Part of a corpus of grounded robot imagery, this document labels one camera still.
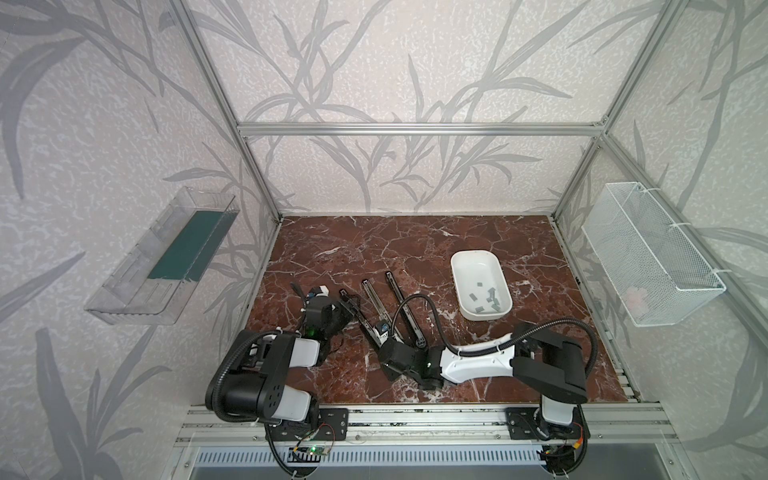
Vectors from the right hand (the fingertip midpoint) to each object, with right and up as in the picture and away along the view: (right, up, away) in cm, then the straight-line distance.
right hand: (381, 346), depth 85 cm
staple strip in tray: (+30, +12, +12) cm, 34 cm away
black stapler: (+8, +6, +5) cm, 12 cm away
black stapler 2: (-7, +7, +6) cm, 12 cm away
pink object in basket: (+64, +16, -11) cm, 67 cm away
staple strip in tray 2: (+30, +9, +9) cm, 33 cm away
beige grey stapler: (-4, +13, +11) cm, 17 cm away
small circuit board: (-14, -20, -15) cm, 28 cm away
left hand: (-7, +14, +8) cm, 18 cm away
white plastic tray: (+33, +16, +15) cm, 39 cm away
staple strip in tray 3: (+36, +10, +11) cm, 39 cm away
